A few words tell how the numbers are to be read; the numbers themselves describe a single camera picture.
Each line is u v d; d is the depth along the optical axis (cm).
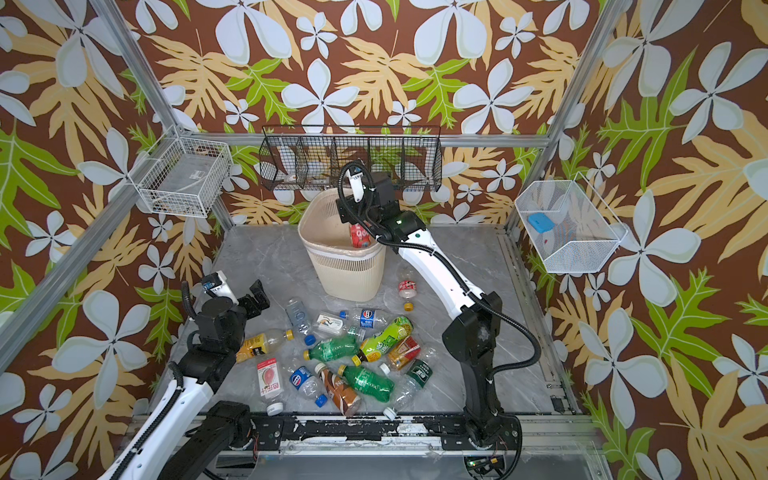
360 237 84
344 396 75
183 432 50
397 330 86
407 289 96
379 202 59
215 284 64
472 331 56
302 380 78
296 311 91
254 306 70
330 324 88
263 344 84
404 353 82
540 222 86
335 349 83
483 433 64
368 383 77
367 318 89
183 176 86
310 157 97
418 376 78
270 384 78
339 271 82
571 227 82
